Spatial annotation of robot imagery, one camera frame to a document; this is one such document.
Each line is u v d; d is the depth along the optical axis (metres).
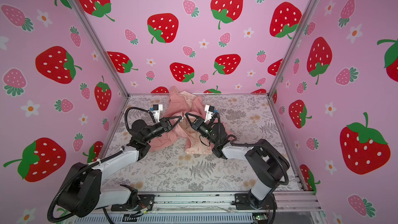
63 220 0.41
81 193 0.42
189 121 0.73
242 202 0.73
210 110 0.73
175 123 0.73
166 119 0.70
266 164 0.46
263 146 0.51
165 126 0.68
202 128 0.70
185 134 0.78
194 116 0.74
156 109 0.72
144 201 0.75
